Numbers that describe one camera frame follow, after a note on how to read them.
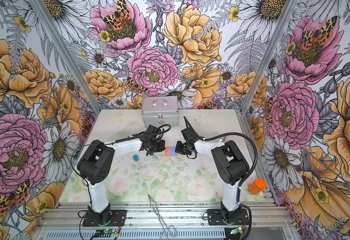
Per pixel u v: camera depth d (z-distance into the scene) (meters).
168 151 0.95
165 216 0.76
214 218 0.74
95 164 0.51
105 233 0.72
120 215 0.75
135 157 0.94
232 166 0.51
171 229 0.72
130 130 1.11
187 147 0.76
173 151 0.94
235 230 0.72
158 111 1.11
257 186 0.75
